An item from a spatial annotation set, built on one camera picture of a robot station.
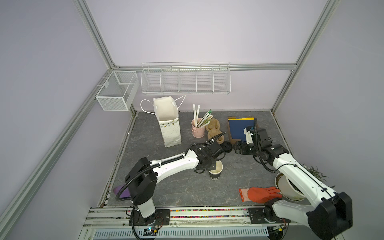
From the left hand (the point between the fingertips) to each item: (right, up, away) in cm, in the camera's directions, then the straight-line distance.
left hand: (210, 168), depth 81 cm
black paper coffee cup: (+2, -3, -3) cm, 4 cm away
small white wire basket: (-59, +44, +14) cm, 75 cm away
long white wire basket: (-16, +58, +28) cm, 66 cm away
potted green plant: (+49, +1, -10) cm, 50 cm away
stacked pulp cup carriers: (+4, +21, +24) cm, 33 cm away
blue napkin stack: (+22, +23, +28) cm, 43 cm away
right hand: (+17, +11, +2) cm, 21 cm away
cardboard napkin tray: (+35, +23, +25) cm, 49 cm away
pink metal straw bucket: (-6, +19, +19) cm, 27 cm away
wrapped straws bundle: (-3, +26, +13) cm, 29 cm away
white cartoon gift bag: (-28, +30, +21) cm, 46 cm away
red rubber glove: (+27, -14, -1) cm, 30 cm away
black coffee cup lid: (+12, +10, +17) cm, 23 cm away
